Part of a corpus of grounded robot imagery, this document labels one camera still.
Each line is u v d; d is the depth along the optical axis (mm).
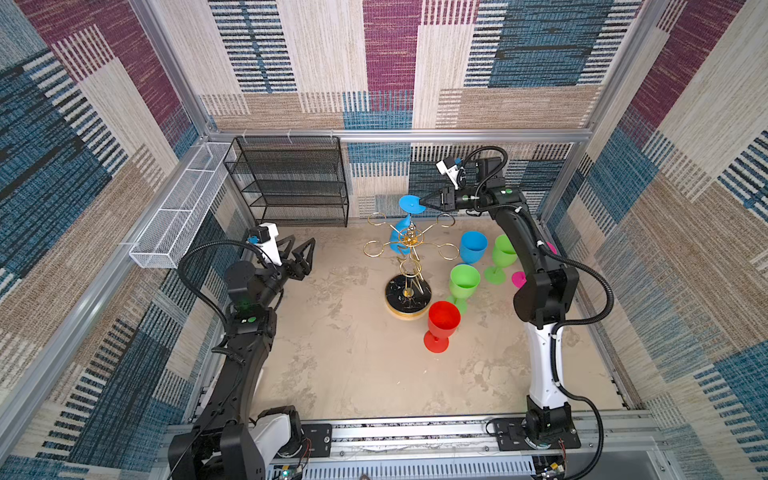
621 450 729
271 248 630
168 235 715
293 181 1110
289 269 658
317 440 733
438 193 794
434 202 824
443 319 810
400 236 776
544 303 594
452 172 797
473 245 948
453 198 762
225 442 388
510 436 732
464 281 897
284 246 741
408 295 970
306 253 709
